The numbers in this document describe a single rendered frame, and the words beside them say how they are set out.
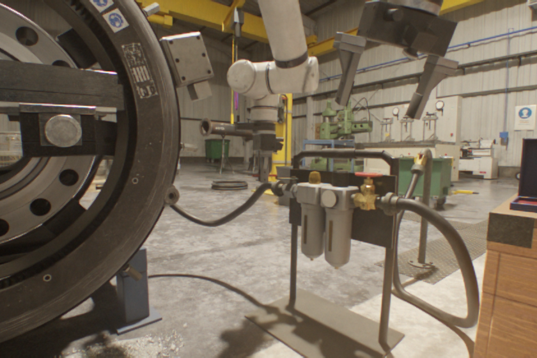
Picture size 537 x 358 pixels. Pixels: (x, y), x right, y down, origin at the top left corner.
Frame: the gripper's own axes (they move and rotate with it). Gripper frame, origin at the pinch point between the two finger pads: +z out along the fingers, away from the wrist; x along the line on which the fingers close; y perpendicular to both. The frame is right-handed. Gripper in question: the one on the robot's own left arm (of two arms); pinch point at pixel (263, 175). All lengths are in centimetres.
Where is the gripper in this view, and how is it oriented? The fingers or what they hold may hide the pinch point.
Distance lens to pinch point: 94.2
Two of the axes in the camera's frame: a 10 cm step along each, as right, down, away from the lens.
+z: -0.2, 10.0, 0.9
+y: 9.7, 0.0, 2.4
